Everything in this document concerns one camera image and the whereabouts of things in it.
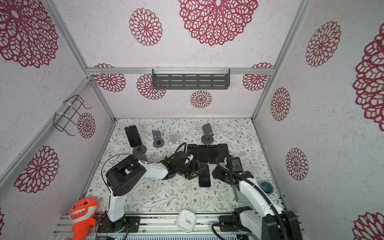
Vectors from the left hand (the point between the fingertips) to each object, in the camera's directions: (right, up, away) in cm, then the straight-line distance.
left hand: (203, 172), depth 89 cm
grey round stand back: (-31, +17, +18) cm, 39 cm away
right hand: (+8, 0, -2) cm, 8 cm away
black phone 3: (+15, +12, +15) cm, 24 cm away
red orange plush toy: (-58, -16, -19) cm, 63 cm away
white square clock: (-10, -20, -16) cm, 27 cm away
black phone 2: (-44, +21, +6) cm, 49 cm away
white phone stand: (-20, +19, +21) cm, 35 cm away
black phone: (0, -1, -1) cm, 2 cm away
